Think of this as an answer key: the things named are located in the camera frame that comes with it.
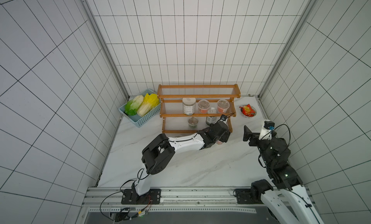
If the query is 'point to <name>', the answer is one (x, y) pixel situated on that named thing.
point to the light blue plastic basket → (137, 120)
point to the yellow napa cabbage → (150, 101)
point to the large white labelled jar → (189, 105)
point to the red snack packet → (247, 110)
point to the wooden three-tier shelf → (175, 121)
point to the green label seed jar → (192, 122)
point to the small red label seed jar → (219, 142)
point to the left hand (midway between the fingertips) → (220, 131)
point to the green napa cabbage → (132, 105)
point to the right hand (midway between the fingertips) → (248, 125)
